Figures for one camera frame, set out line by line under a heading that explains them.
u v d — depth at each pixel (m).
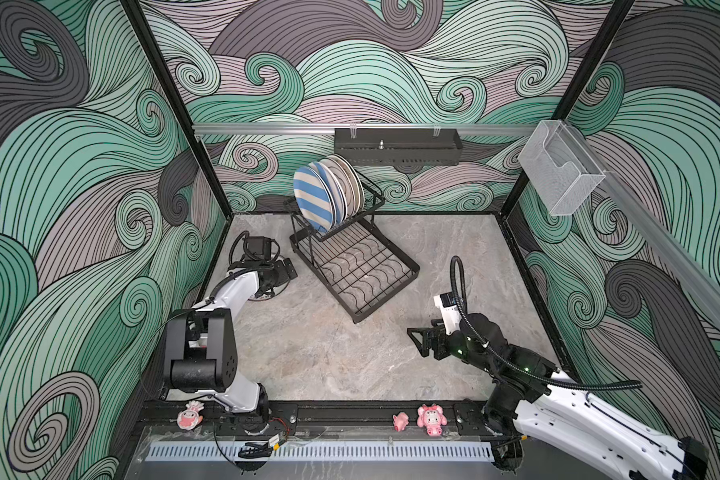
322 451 0.70
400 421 0.71
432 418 0.71
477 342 0.52
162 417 0.74
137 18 0.71
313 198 0.84
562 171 0.83
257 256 0.71
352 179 0.81
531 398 0.51
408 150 0.95
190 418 0.71
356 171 0.97
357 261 1.03
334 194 0.80
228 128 1.80
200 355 0.44
